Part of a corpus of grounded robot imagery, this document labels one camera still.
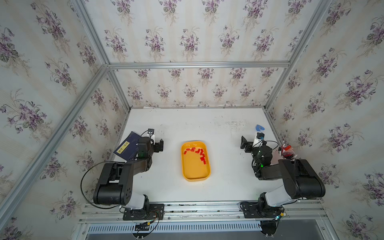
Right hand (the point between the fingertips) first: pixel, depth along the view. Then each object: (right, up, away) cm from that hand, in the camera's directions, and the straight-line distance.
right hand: (252, 137), depth 90 cm
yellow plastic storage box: (-35, -14, 0) cm, 37 cm away
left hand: (-61, -2, +3) cm, 61 cm away
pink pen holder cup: (+18, -8, -6) cm, 20 cm away
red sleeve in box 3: (-31, -10, +5) cm, 32 cm away
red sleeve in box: (-42, -10, +5) cm, 43 cm away
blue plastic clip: (+12, +5, +17) cm, 21 cm away
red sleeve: (-29, -15, 0) cm, 33 cm away
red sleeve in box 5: (-31, -13, +1) cm, 33 cm away
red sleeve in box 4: (-33, -10, +5) cm, 35 cm away
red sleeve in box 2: (-37, -8, +6) cm, 38 cm away
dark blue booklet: (-79, -8, +5) cm, 79 cm away
